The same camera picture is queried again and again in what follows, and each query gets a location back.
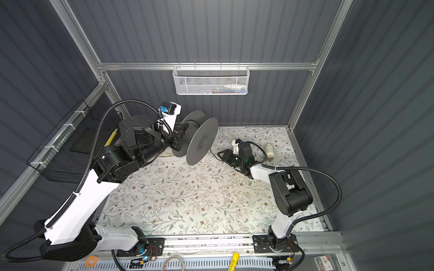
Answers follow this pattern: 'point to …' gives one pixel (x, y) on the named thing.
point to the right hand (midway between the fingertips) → (221, 156)
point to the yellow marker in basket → (111, 138)
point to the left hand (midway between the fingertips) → (186, 123)
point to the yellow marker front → (234, 262)
